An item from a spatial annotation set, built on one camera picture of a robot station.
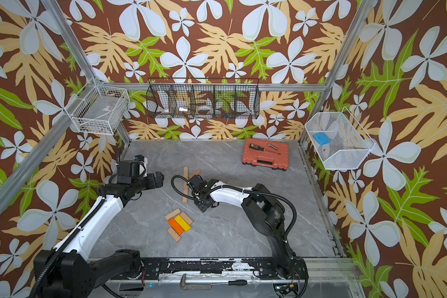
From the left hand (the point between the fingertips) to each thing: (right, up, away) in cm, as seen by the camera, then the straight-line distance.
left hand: (155, 175), depth 84 cm
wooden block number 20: (+10, 0, +21) cm, 23 cm away
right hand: (+21, -14, +9) cm, 27 cm away
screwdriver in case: (+53, +14, +24) cm, 60 cm away
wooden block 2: (+14, -21, +4) cm, 25 cm away
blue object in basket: (+78, +17, +2) cm, 80 cm away
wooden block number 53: (+7, -19, +5) cm, 21 cm away
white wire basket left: (-28, +32, +2) cm, 42 cm away
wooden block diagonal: (+16, 0, +21) cm, 27 cm away
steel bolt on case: (+60, +16, +27) cm, 68 cm away
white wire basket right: (+86, +14, -6) cm, 87 cm away
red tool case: (+60, +10, +23) cm, 65 cm away
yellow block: (+12, -23, +2) cm, 26 cm away
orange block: (+11, -25, 0) cm, 27 cm away
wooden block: (+10, -27, -2) cm, 29 cm away
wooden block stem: (+12, -13, +9) cm, 20 cm away
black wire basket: (+21, +40, +13) cm, 47 cm away
